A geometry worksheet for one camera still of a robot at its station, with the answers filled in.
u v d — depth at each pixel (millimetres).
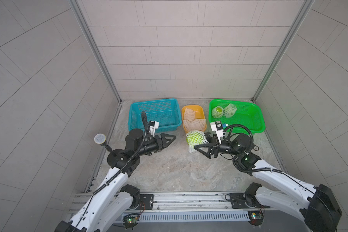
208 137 642
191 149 586
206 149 577
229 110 1000
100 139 674
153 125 650
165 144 600
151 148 594
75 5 698
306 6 711
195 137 567
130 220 642
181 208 703
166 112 1082
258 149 891
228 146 581
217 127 562
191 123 986
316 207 382
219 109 1018
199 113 1053
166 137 626
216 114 991
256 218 678
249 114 1059
